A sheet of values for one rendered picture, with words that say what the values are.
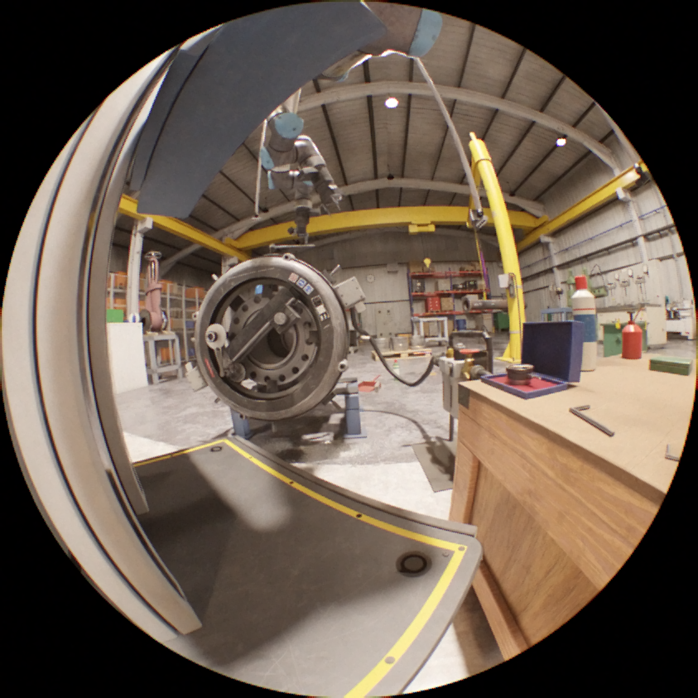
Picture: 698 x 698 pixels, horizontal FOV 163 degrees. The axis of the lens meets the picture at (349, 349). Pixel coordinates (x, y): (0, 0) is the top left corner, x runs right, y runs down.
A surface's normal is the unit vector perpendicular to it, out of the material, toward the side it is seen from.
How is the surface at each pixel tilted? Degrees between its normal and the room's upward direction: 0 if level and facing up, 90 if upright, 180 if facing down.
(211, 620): 0
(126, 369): 90
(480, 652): 0
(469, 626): 0
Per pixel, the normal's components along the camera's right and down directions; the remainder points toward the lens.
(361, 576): -0.08, -0.99
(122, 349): 0.99, -0.07
